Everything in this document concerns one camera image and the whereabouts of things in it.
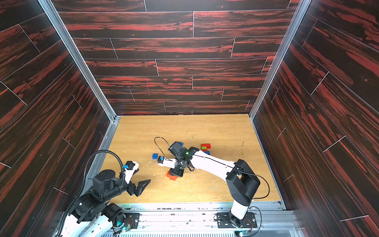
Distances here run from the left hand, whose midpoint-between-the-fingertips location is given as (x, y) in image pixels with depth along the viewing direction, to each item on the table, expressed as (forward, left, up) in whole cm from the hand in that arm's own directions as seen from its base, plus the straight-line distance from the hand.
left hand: (144, 175), depth 72 cm
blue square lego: (+20, +1, -16) cm, 25 cm away
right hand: (+10, -14, -10) cm, 20 cm away
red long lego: (+5, -10, -11) cm, 16 cm away
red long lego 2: (+29, -35, -16) cm, 48 cm away
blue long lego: (+32, -15, -17) cm, 39 cm away
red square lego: (+5, -12, -16) cm, 21 cm away
